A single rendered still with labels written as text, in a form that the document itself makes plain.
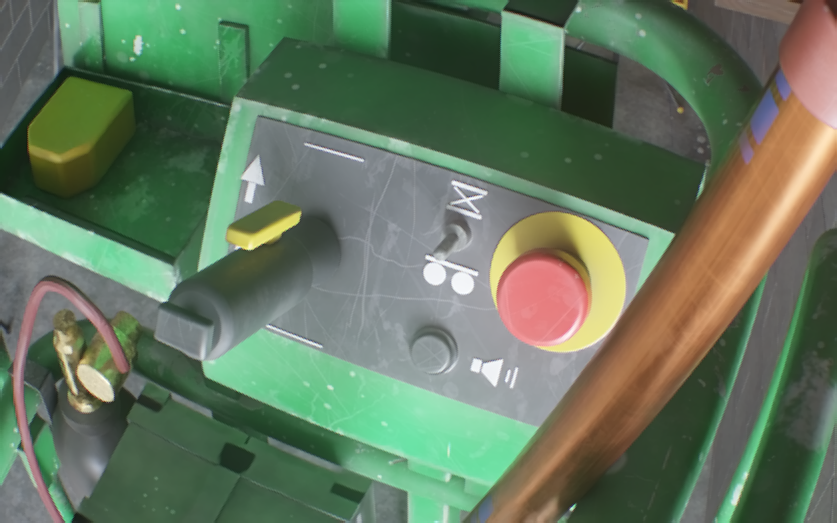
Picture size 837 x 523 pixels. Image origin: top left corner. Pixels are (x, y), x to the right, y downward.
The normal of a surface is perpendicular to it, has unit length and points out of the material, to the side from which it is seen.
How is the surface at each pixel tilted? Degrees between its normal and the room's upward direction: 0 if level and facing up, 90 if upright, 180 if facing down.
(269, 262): 41
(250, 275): 45
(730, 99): 27
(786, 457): 9
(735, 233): 87
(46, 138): 0
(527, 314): 58
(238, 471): 0
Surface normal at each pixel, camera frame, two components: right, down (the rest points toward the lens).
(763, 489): -0.40, -0.71
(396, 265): -0.32, 0.25
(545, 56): -0.40, 0.70
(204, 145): 0.01, -0.64
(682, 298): -0.66, 0.51
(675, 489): 0.66, -0.23
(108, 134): 0.92, 0.32
